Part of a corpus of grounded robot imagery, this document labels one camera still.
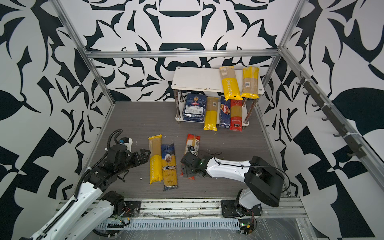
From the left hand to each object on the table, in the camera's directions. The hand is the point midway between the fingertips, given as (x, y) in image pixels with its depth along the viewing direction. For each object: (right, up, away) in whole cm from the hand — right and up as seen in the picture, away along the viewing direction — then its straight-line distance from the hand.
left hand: (143, 151), depth 78 cm
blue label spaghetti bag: (+12, -10, +7) cm, 17 cm away
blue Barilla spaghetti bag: (+46, +19, +21) cm, 54 cm away
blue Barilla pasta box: (+26, +24, +22) cm, 42 cm away
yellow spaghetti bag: (+37, +14, +19) cm, 43 cm away
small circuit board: (+50, -33, -7) cm, 61 cm away
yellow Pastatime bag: (+5, -11, +6) cm, 14 cm away
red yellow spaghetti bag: (+55, +19, +25) cm, 63 cm away
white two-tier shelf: (+33, +38, +7) cm, 51 cm away
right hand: (+24, -11, +7) cm, 28 cm away
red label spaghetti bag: (+26, +2, +18) cm, 32 cm away
